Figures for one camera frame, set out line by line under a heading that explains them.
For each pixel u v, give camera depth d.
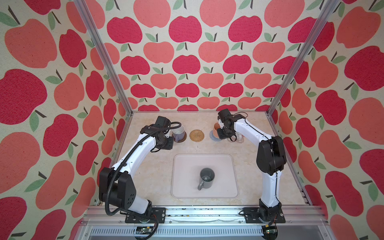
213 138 1.04
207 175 0.84
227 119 0.72
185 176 0.88
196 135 1.07
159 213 0.76
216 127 0.94
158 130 0.59
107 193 0.40
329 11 0.70
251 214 0.73
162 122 0.67
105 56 0.87
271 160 0.55
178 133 1.01
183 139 1.04
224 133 0.85
